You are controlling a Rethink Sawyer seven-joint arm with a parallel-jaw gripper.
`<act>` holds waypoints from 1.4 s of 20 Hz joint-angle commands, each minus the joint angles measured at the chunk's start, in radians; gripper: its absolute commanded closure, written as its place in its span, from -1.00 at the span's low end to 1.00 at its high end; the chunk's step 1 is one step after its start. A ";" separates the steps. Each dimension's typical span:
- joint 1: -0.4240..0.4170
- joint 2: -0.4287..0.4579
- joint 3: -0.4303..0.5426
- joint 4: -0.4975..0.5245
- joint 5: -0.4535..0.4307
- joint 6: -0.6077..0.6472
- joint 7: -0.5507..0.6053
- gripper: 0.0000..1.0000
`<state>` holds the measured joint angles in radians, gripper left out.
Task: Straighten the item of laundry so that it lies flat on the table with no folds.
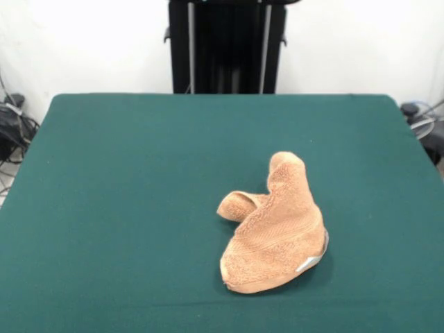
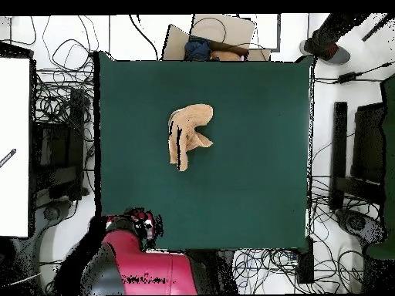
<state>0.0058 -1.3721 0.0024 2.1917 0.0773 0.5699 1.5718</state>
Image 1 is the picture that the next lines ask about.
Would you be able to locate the dark green table cloth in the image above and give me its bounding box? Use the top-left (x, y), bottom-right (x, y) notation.
top-left (0, 92), bottom-right (444, 333)

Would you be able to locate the tan terry towel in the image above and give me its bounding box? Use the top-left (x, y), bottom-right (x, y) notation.
top-left (216, 151), bottom-right (330, 295)

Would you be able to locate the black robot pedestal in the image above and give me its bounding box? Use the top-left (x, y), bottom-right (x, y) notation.
top-left (163, 0), bottom-right (289, 95)

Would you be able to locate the black device with cables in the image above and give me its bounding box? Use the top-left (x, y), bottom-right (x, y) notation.
top-left (400, 101), bottom-right (444, 164)

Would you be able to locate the black cable bundle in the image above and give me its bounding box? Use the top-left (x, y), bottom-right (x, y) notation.
top-left (0, 92), bottom-right (41, 164)

